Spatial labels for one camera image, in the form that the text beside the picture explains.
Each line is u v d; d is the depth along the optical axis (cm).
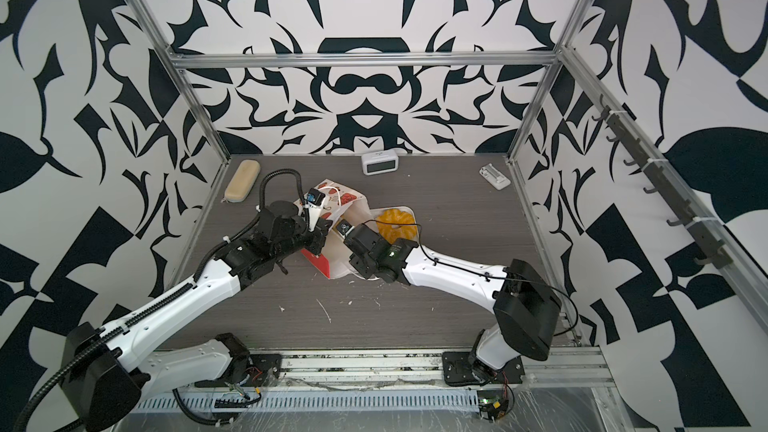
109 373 38
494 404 71
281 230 57
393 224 99
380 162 110
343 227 70
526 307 43
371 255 60
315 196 66
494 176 112
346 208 81
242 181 109
